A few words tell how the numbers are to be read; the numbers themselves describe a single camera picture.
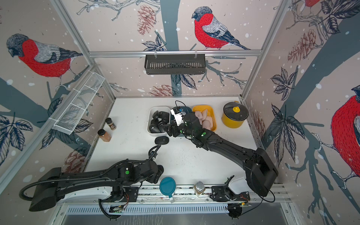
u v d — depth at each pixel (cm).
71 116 82
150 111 104
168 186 70
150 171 59
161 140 92
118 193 65
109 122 95
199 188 66
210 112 107
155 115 104
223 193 66
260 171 42
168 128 67
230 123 100
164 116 102
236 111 95
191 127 59
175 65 106
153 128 95
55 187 42
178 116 68
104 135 88
